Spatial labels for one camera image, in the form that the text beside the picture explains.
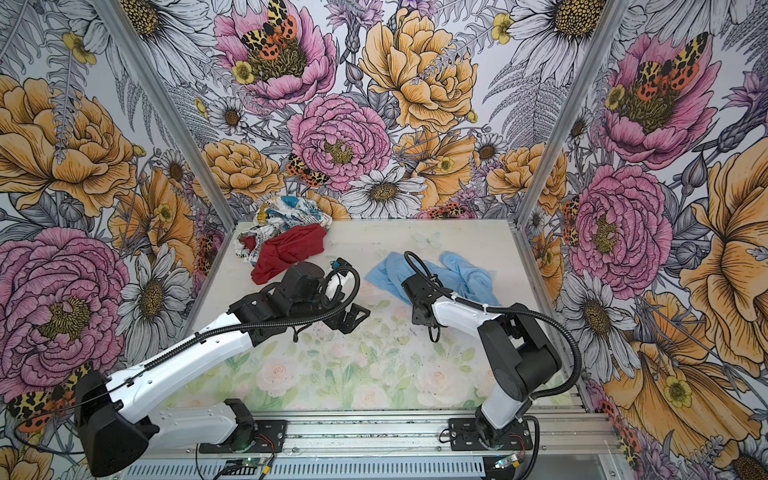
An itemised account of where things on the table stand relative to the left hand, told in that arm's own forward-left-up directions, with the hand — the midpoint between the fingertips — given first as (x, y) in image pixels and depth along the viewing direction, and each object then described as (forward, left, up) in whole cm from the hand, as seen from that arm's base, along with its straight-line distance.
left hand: (351, 312), depth 75 cm
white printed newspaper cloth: (+46, +32, -11) cm, 57 cm away
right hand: (+6, -22, -18) cm, 29 cm away
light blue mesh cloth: (+22, -32, -16) cm, 42 cm away
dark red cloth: (+28, +27, -10) cm, 40 cm away
